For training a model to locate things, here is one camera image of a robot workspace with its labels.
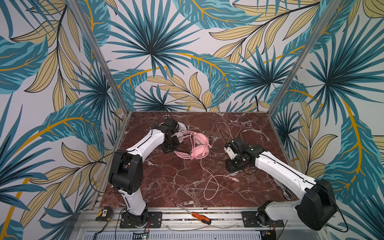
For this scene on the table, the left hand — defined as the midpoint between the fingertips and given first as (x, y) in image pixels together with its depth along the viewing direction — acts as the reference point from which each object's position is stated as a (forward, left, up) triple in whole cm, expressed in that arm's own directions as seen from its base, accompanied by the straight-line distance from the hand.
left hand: (176, 148), depth 89 cm
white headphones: (+16, -2, -1) cm, 17 cm away
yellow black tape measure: (-34, +31, -6) cm, 47 cm away
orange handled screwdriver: (-35, -16, -6) cm, 39 cm away
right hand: (-10, -30, -1) cm, 31 cm away
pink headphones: (-2, -14, +7) cm, 16 cm away
